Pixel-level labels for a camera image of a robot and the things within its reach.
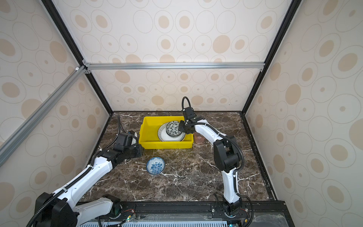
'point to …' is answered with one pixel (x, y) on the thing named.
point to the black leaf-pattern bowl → (172, 129)
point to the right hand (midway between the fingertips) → (181, 127)
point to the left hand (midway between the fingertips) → (147, 147)
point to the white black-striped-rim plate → (163, 136)
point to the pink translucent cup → (198, 138)
